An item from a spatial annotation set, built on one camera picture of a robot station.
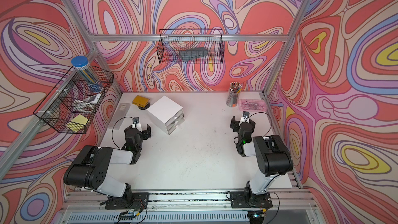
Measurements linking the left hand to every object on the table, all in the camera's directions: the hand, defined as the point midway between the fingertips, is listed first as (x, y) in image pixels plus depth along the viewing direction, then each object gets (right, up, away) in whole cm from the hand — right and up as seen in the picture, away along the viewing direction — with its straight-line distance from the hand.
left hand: (140, 125), depth 93 cm
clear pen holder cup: (+60, +24, +9) cm, 65 cm away
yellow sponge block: (-6, +16, +15) cm, 22 cm away
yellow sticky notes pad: (-15, +4, -29) cm, 33 cm away
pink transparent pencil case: (+75, +13, +19) cm, 78 cm away
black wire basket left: (-26, +12, -19) cm, 34 cm away
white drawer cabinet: (+16, +7, -2) cm, 18 cm away
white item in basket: (-15, +15, -19) cm, 29 cm away
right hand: (+63, +2, +3) cm, 63 cm away
